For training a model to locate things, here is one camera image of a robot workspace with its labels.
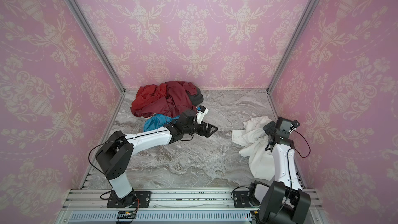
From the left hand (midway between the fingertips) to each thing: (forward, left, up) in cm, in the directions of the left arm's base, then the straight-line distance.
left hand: (212, 127), depth 83 cm
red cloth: (+27, +42, -3) cm, 50 cm away
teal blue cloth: (+10, +34, -10) cm, 36 cm away
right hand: (-1, -35, 0) cm, 35 cm away
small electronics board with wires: (-38, +41, -18) cm, 59 cm away
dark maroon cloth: (+22, +21, -3) cm, 31 cm away
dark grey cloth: (+27, +10, -7) cm, 30 cm away
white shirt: (-2, -24, -6) cm, 25 cm away
